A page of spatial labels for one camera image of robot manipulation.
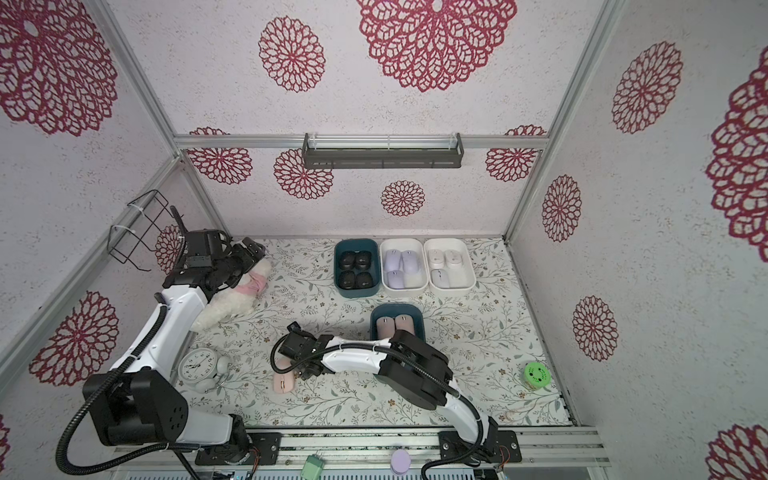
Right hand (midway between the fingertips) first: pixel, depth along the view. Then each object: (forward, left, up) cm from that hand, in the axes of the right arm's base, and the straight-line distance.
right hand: (307, 354), depth 89 cm
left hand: (+19, +13, +23) cm, 32 cm away
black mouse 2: (+36, -14, +1) cm, 39 cm away
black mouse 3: (+28, -9, +1) cm, 29 cm away
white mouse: (+38, -41, +1) cm, 56 cm away
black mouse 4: (+27, -15, +1) cm, 31 cm away
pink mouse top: (+9, -23, +1) cm, 25 cm away
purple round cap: (-27, -28, +7) cm, 39 cm away
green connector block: (-28, -7, +1) cm, 29 cm away
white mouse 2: (+38, -47, 0) cm, 61 cm away
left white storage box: (+27, -33, -1) cm, 43 cm away
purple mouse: (+37, -25, +1) cm, 44 cm away
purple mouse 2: (+28, -26, 0) cm, 38 cm away
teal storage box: (+16, -25, 0) cm, 30 cm away
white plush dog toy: (+13, +23, +8) cm, 28 cm away
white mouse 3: (+29, -42, 0) cm, 51 cm away
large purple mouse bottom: (+36, -31, +1) cm, 48 cm away
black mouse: (+36, -8, +1) cm, 37 cm away
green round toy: (-5, -65, +2) cm, 65 cm away
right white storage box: (+34, -46, -1) cm, 57 cm away
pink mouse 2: (+11, -29, +1) cm, 31 cm away
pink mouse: (-9, +4, +2) cm, 10 cm away
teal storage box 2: (+41, -12, +5) cm, 43 cm away
